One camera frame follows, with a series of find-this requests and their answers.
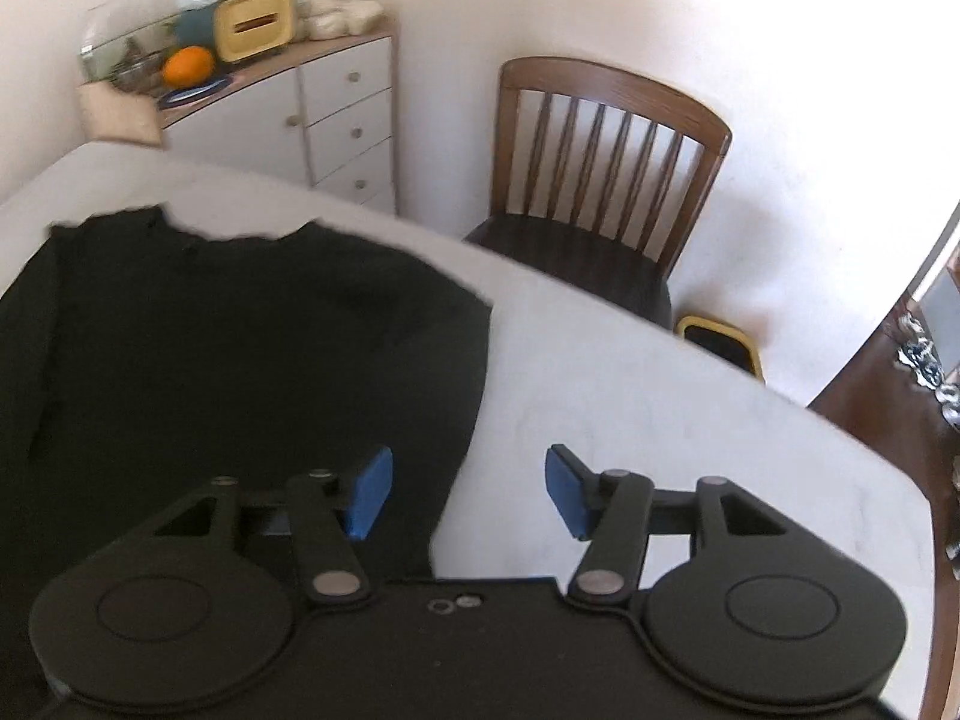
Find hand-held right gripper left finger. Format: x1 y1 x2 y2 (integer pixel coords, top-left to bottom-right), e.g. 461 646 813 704
154 446 395 608

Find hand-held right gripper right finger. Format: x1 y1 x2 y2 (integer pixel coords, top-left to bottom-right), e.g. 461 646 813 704
545 444 788 608

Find black long-sleeved shirt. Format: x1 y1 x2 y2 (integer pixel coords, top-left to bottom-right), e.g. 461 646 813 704
0 204 496 698

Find white marble-print tablecloth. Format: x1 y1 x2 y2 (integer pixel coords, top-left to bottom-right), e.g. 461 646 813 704
0 139 938 720

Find teal bin with yellow rim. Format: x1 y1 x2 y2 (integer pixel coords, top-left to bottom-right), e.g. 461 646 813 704
675 315 767 385

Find wooden slat-back chair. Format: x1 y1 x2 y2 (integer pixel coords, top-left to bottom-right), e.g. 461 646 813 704
461 56 734 331

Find row of shoes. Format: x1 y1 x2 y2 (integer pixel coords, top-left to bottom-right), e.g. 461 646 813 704
896 300 960 436

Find white drawer cabinet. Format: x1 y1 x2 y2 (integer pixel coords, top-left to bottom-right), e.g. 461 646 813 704
157 19 402 218

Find blue plate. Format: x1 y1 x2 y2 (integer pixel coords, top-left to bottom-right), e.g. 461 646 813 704
156 75 235 110

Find orange fruit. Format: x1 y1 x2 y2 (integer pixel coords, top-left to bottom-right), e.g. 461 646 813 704
161 45 218 89

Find yellow and teal tissue box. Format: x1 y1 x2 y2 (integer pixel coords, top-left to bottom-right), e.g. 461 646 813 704
171 0 295 65

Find white stuffed bag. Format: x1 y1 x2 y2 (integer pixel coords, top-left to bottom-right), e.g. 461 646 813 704
296 0 385 42

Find clear glass container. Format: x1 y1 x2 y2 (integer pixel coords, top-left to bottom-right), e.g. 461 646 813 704
79 0 188 95

